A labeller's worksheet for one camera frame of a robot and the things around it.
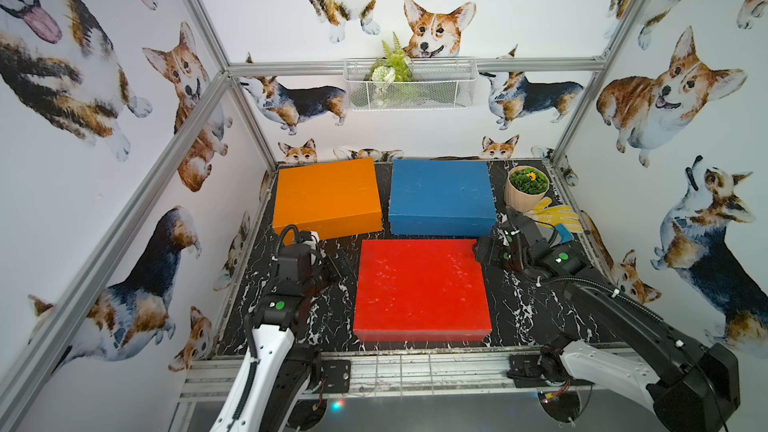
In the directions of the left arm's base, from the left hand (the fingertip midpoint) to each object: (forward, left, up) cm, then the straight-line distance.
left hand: (349, 254), depth 79 cm
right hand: (0, -36, 0) cm, 36 cm away
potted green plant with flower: (+25, -55, -5) cm, 61 cm away
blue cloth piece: (+12, -67, -13) cm, 70 cm away
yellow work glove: (+20, -68, -14) cm, 72 cm away
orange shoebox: (+23, +8, -6) cm, 25 cm away
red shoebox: (-8, -19, -7) cm, 21 cm away
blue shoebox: (+20, -27, -3) cm, 34 cm away
